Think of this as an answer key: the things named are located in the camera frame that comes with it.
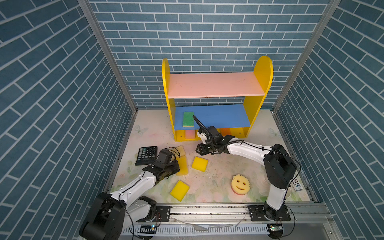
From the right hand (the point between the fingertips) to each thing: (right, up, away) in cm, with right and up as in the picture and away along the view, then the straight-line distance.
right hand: (197, 148), depth 89 cm
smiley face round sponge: (+24, -19, -8) cm, 31 cm away
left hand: (-10, -10, -1) cm, 15 cm away
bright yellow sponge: (+2, -10, +1) cm, 10 cm away
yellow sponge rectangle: (-9, -9, +2) cm, 13 cm away
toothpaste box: (+56, -20, -6) cm, 60 cm away
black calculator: (-32, -6, +5) cm, 33 cm away
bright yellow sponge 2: (-9, -22, -8) cm, 25 cm away
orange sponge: (+20, +9, +14) cm, 26 cm away
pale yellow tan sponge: (-10, -3, +6) cm, 12 cm away
